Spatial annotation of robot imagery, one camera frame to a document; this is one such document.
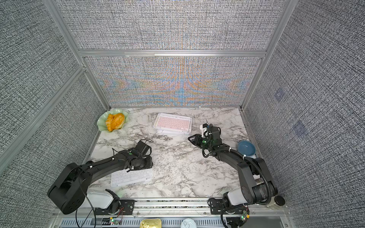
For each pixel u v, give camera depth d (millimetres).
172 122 1062
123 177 836
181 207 748
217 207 728
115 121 1000
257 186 434
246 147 946
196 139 779
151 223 662
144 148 718
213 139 697
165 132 1029
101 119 1038
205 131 812
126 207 734
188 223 650
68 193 419
